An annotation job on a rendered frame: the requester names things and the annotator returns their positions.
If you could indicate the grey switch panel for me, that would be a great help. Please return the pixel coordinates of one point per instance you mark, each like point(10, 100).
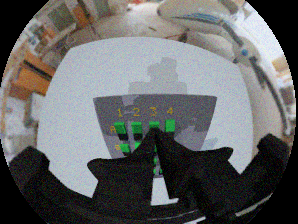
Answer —
point(125, 119)

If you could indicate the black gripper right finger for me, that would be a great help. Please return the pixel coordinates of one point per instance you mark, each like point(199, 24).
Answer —
point(178, 163)

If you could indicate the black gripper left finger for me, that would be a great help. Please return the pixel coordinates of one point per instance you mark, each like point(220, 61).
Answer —
point(135, 168)

